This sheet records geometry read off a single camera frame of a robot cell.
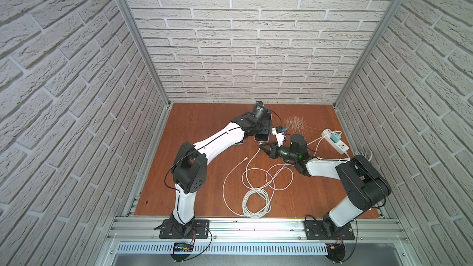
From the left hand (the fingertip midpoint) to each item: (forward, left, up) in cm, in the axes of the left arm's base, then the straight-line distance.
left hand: (264, 120), depth 88 cm
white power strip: (-6, -43, -15) cm, 45 cm away
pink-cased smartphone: (-6, +1, -6) cm, 9 cm away
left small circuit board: (-49, +35, -21) cm, 64 cm away
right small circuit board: (-52, -26, -18) cm, 61 cm away
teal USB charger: (-3, -39, -10) cm, 40 cm away
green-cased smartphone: (-2, +12, -18) cm, 21 cm away
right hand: (-13, +4, -6) cm, 15 cm away
